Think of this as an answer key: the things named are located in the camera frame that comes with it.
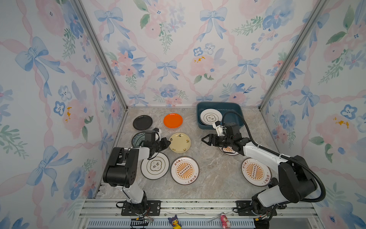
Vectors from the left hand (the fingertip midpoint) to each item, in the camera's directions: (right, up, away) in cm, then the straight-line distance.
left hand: (171, 141), depth 95 cm
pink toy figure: (+29, -35, -27) cm, 53 cm away
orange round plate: (0, +14, +15) cm, 20 cm away
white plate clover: (+29, +17, +18) cm, 38 cm away
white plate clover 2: (-8, -16, -7) cm, 19 cm away
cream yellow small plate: (+6, -1, +2) cm, 7 cm away
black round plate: (-23, +12, +15) cm, 30 cm away
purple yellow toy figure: (+4, -35, -27) cm, 45 cm away
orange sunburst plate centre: (+9, -16, -9) cm, 21 cm away
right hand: (+22, +2, -9) cm, 23 cm away
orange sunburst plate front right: (+52, -18, -9) cm, 56 cm away
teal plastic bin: (+41, +25, +21) cm, 52 cm away
